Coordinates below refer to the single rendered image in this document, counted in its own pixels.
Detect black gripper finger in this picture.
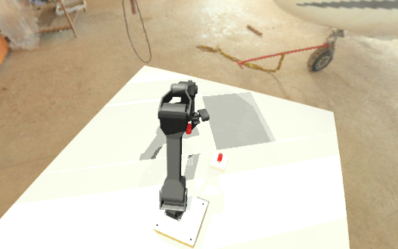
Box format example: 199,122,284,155
191,120,200,130

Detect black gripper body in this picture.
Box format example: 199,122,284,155
190,109,209,122

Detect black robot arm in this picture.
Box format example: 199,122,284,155
157,80,198,221

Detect red cylinder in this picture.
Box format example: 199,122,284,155
186,123,192,134

